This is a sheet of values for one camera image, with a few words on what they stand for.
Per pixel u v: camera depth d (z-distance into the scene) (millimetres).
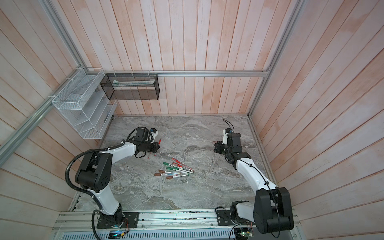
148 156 963
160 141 981
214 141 1044
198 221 732
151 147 858
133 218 733
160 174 880
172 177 879
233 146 660
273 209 416
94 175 488
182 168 911
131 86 1040
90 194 514
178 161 952
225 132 795
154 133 897
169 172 890
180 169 903
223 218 732
